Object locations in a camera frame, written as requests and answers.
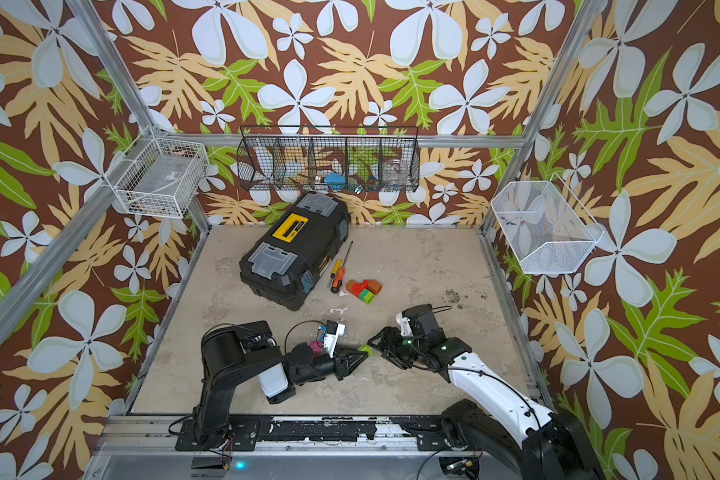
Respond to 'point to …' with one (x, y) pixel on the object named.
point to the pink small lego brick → (316, 346)
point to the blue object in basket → (335, 180)
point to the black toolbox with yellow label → (281, 266)
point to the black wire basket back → (343, 158)
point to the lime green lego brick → (365, 348)
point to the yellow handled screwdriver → (336, 268)
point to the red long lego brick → (357, 289)
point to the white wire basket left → (158, 176)
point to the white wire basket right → (549, 230)
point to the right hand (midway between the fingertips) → (371, 346)
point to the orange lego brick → (374, 286)
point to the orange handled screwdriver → (337, 283)
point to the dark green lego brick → (366, 296)
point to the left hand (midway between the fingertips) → (368, 352)
